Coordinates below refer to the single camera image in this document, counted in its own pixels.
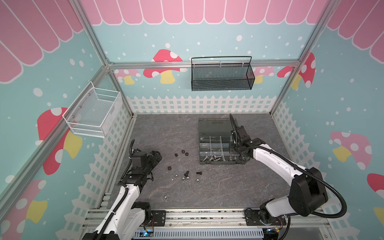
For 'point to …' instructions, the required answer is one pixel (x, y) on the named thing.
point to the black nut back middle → (183, 151)
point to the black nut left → (169, 168)
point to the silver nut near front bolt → (197, 180)
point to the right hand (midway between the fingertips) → (232, 147)
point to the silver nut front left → (166, 198)
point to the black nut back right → (186, 154)
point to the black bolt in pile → (186, 174)
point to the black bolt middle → (199, 173)
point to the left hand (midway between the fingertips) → (156, 159)
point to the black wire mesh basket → (221, 73)
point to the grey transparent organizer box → (214, 136)
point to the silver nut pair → (187, 178)
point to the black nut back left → (176, 154)
